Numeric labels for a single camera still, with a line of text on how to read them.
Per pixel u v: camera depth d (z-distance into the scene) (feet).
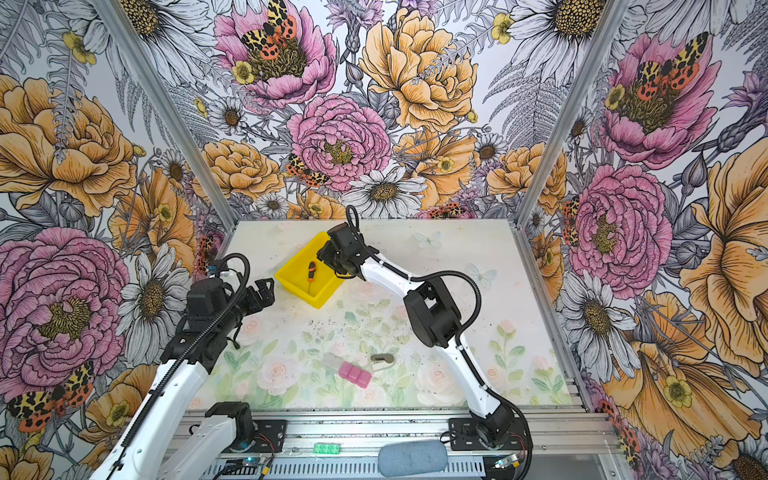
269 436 2.41
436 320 2.03
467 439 2.40
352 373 2.73
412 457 2.26
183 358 1.62
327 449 2.38
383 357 2.84
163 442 1.46
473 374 2.06
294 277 3.40
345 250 2.56
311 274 3.42
